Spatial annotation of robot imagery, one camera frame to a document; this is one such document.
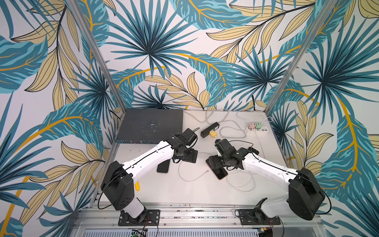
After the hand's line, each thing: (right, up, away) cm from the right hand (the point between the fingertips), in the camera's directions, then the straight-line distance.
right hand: (209, 165), depth 84 cm
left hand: (-12, +5, -3) cm, 14 cm away
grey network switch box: (-42, +23, +20) cm, 52 cm away
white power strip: (+42, +20, +23) cm, 52 cm away
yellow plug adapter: (+5, +17, +20) cm, 27 cm away
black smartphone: (-27, -2, +6) cm, 28 cm away
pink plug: (+31, +23, +17) cm, 42 cm away
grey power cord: (+16, +28, +32) cm, 45 cm away
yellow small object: (-40, -11, -2) cm, 42 cm away
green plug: (+37, +23, +20) cm, 48 cm away
